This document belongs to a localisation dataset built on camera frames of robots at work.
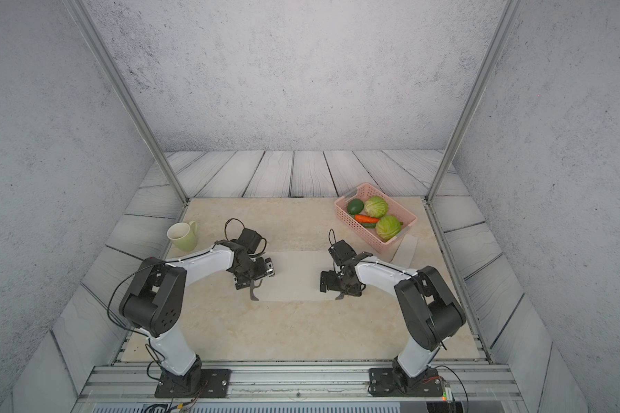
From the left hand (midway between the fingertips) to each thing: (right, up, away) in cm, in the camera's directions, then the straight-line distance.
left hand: (269, 278), depth 94 cm
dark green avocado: (+33, +26, +19) cm, 47 cm away
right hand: (+23, -3, -3) cm, 23 cm away
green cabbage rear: (+42, +26, +15) cm, 52 cm away
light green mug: (-32, +15, +2) cm, 36 cm away
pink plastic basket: (+38, +33, +25) cm, 56 cm away
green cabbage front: (+45, +18, +8) cm, 49 cm away
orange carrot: (+38, +21, +17) cm, 47 cm away
